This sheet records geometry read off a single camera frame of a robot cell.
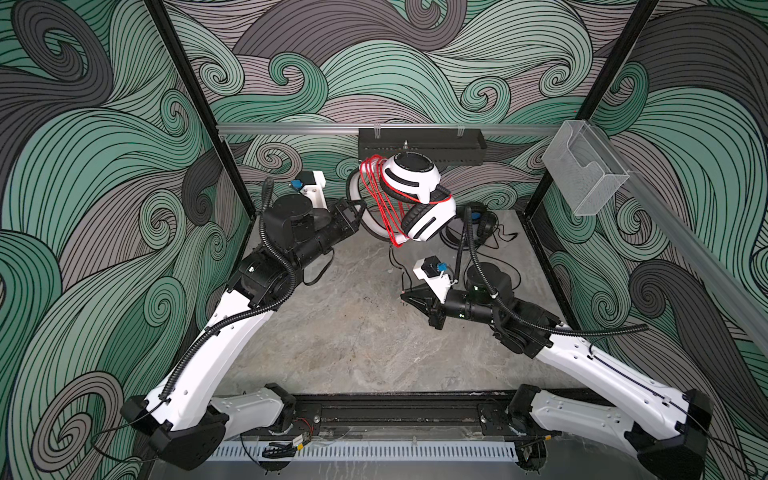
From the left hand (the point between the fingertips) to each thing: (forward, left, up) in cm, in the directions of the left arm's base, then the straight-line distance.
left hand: (368, 200), depth 58 cm
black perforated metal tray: (+41, -24, -13) cm, 50 cm away
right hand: (-11, -8, -18) cm, 23 cm away
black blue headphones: (+33, -39, -42) cm, 66 cm away
